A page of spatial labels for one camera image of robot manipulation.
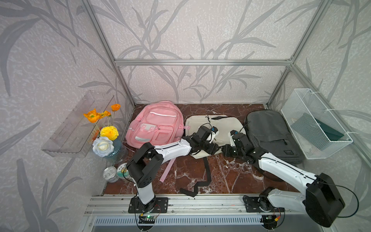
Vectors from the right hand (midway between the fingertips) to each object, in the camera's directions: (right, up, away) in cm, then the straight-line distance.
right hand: (220, 149), depth 85 cm
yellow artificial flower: (-55, +12, -17) cm, 59 cm away
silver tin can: (-63, -13, -5) cm, 64 cm away
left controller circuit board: (-39, -33, -13) cm, 53 cm away
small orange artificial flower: (-56, +24, -11) cm, 62 cm away
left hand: (-3, +1, +2) cm, 3 cm away
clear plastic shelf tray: (-71, +9, -20) cm, 74 cm away
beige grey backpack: (+7, +13, +21) cm, 26 cm away
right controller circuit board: (+23, -34, -12) cm, 43 cm away
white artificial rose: (-54, +7, -25) cm, 60 cm away
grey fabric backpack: (+38, +8, +17) cm, 43 cm away
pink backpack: (-41, +14, +18) cm, 47 cm away
